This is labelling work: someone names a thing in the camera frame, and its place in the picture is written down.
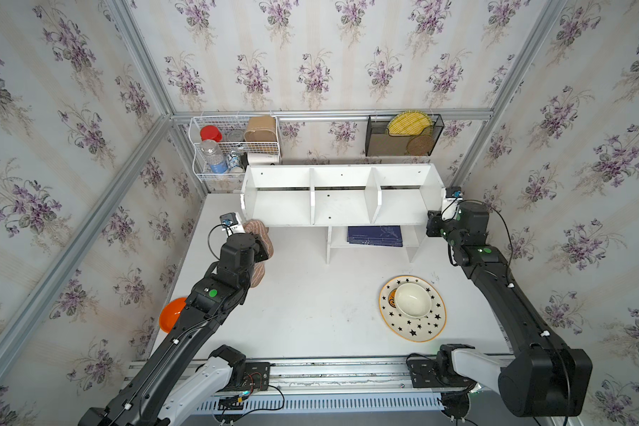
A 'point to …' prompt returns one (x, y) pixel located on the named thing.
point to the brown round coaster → (420, 145)
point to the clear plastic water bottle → (213, 155)
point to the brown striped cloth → (260, 230)
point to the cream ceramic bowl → (413, 300)
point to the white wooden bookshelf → (337, 196)
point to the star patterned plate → (412, 329)
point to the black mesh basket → (380, 143)
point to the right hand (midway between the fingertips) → (435, 210)
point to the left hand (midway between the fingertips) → (259, 236)
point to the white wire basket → (224, 145)
